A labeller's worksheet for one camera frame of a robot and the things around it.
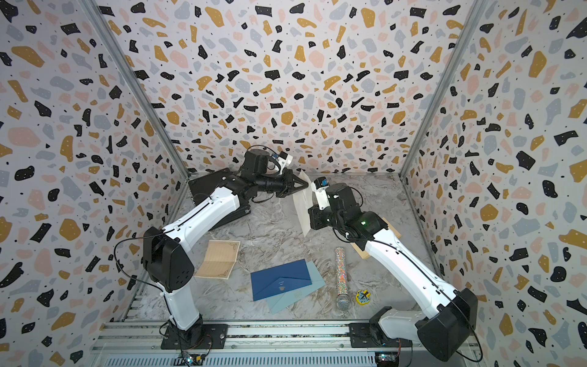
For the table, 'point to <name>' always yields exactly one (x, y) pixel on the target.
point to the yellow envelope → (363, 253)
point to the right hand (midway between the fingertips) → (309, 210)
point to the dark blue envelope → (277, 280)
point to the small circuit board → (195, 359)
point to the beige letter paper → (220, 259)
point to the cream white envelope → (303, 201)
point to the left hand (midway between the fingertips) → (310, 184)
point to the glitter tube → (343, 300)
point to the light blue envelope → (277, 303)
